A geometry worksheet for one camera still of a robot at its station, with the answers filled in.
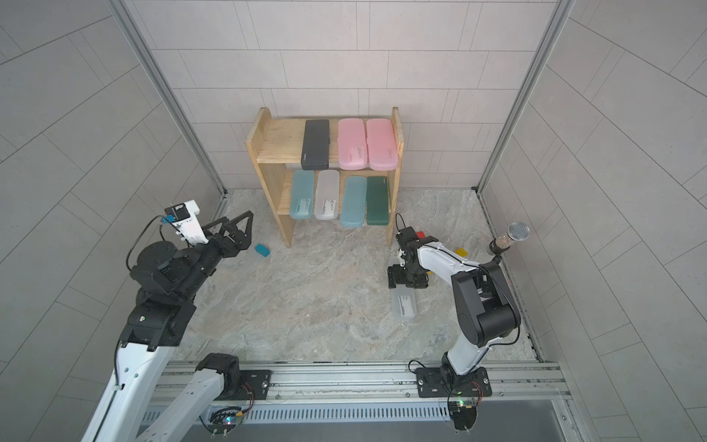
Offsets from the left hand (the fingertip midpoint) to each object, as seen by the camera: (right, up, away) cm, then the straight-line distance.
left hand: (247, 214), depth 62 cm
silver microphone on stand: (+64, -4, +4) cm, 64 cm away
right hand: (+38, -23, +28) cm, 53 cm away
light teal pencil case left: (+7, +6, +24) cm, 25 cm away
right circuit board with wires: (+51, -50, +5) cm, 72 cm away
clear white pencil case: (+39, -27, +20) cm, 52 cm away
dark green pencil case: (+31, +4, +23) cm, 38 cm away
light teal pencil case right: (+23, +3, +22) cm, 32 cm away
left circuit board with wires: (-8, -50, +3) cm, 50 cm away
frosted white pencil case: (+15, +6, +25) cm, 29 cm away
